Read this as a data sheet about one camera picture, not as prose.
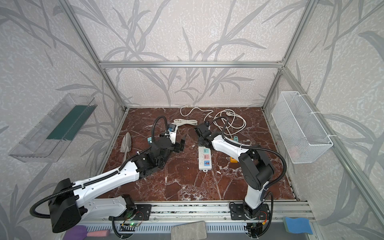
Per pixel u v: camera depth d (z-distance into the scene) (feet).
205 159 2.94
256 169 1.53
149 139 3.25
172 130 2.07
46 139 2.10
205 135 2.31
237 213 2.38
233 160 2.94
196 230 2.18
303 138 2.02
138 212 2.38
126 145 3.24
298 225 2.23
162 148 1.78
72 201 1.29
